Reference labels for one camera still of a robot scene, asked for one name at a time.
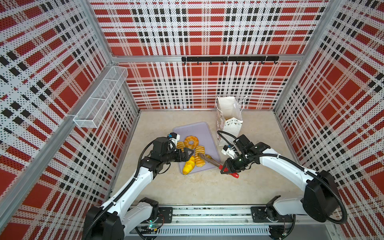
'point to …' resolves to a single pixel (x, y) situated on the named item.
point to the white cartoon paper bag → (229, 120)
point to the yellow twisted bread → (189, 165)
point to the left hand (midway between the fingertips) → (187, 154)
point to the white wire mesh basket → (90, 113)
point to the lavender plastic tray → (203, 132)
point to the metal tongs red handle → (220, 166)
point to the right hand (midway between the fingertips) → (225, 173)
